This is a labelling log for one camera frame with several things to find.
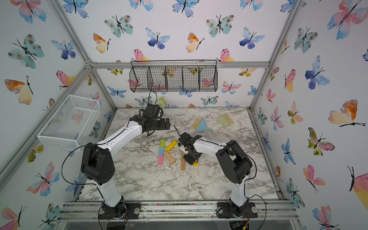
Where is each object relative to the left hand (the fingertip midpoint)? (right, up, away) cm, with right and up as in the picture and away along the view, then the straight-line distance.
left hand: (165, 122), depth 90 cm
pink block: (-3, -24, +1) cm, 24 cm away
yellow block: (+3, -16, +8) cm, 18 cm away
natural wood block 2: (+11, -18, -8) cm, 23 cm away
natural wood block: (+2, -22, +3) cm, 22 cm away
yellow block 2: (+19, -25, -1) cm, 32 cm away
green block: (-3, -14, +9) cm, 17 cm away
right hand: (+17, -22, +1) cm, 28 cm away
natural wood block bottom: (+11, -26, -1) cm, 28 cm away
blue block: (-4, -19, +6) cm, 20 cm away
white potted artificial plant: (-4, +14, +11) cm, 19 cm away
